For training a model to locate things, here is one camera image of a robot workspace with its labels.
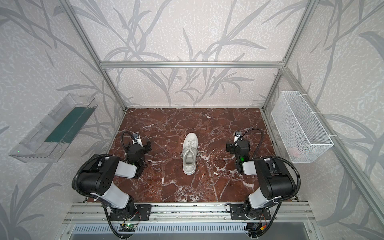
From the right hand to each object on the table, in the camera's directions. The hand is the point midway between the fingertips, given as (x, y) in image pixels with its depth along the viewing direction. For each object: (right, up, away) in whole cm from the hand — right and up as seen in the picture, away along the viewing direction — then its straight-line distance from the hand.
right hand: (237, 136), depth 95 cm
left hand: (-62, +1, -3) cm, 62 cm away
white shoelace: (-30, -6, -7) cm, 31 cm away
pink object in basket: (+22, -5, -23) cm, 32 cm away
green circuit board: (-59, -42, -24) cm, 76 cm away
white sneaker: (-30, -14, -16) cm, 37 cm away
